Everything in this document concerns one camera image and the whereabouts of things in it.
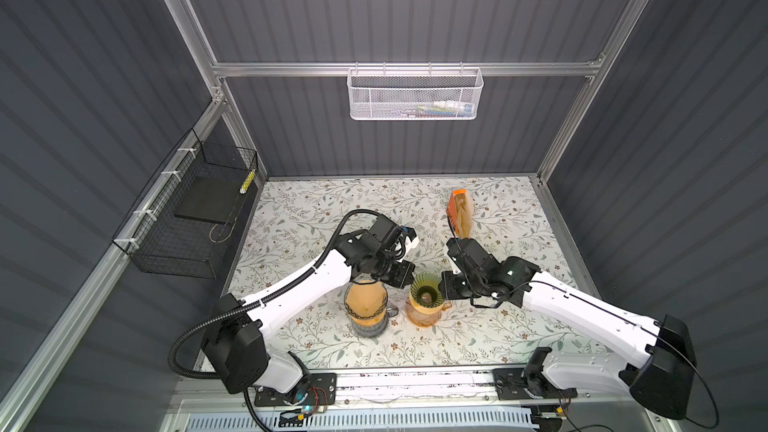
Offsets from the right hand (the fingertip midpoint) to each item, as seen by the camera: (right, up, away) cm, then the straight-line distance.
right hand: (441, 290), depth 77 cm
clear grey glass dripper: (-20, +6, -13) cm, 24 cm away
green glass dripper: (-4, -1, +4) cm, 6 cm away
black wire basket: (-64, +18, -5) cm, 67 cm away
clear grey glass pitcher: (-18, -10, 0) cm, 20 cm away
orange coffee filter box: (+10, +20, +20) cm, 30 cm away
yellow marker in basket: (-53, +29, +6) cm, 61 cm away
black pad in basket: (-60, +24, 0) cm, 65 cm away
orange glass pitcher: (-4, -10, +8) cm, 13 cm away
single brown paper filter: (-19, -2, 0) cm, 19 cm away
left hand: (-7, +3, -2) cm, 8 cm away
